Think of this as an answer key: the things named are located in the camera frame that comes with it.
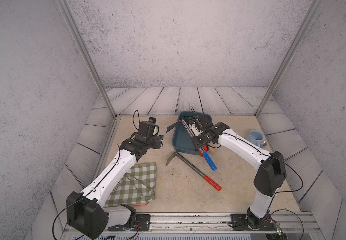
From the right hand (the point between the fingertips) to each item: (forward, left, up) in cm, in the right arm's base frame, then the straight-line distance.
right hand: (196, 140), depth 85 cm
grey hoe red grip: (-10, -3, +8) cm, 13 cm away
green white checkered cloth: (-21, +32, -16) cm, 41 cm away
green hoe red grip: (-7, -2, -2) cm, 7 cm away
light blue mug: (+13, -42, -13) cm, 46 cm away
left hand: (-2, +20, +6) cm, 21 cm away
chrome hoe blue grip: (-9, -4, -2) cm, 10 cm away
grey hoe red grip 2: (-16, -7, -16) cm, 23 cm away
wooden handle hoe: (-2, -10, -8) cm, 13 cm away
